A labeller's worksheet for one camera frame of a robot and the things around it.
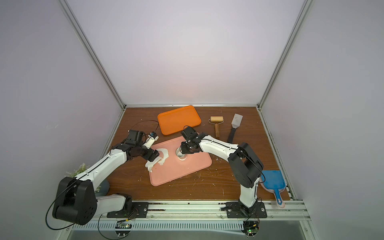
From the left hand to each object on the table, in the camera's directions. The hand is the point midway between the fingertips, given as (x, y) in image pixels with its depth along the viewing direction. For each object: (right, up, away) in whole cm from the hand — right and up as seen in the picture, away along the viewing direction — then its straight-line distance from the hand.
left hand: (154, 148), depth 88 cm
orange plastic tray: (+9, +17, +23) cm, 30 cm away
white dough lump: (-2, -9, -3) cm, 9 cm away
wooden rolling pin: (+41, +17, +22) cm, 49 cm away
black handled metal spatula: (+55, +16, +22) cm, 62 cm away
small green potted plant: (-32, -7, -16) cm, 36 cm away
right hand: (+18, +1, +1) cm, 18 cm away
